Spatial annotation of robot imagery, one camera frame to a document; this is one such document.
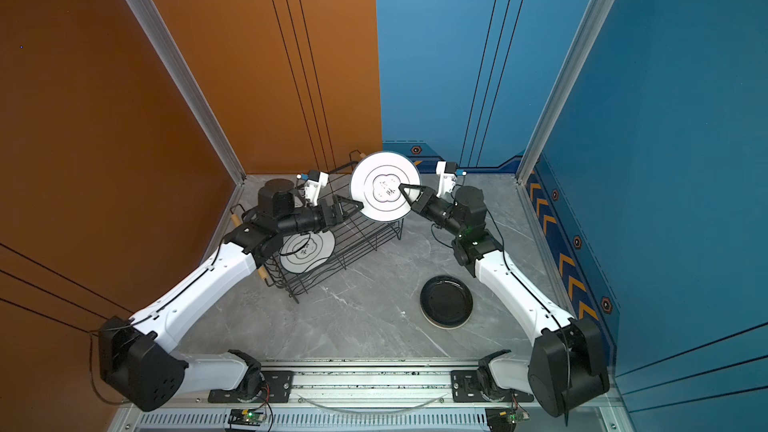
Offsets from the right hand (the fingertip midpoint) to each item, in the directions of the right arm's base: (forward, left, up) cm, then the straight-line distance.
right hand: (397, 190), depth 72 cm
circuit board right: (-43, -25, -34) cm, 60 cm away
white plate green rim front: (+1, +5, +1) cm, 5 cm away
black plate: (-16, -14, -29) cm, 36 cm away
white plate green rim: (-15, +22, -4) cm, 27 cm away
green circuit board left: (-42, +37, -34) cm, 65 cm away
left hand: (-3, +10, -2) cm, 11 cm away
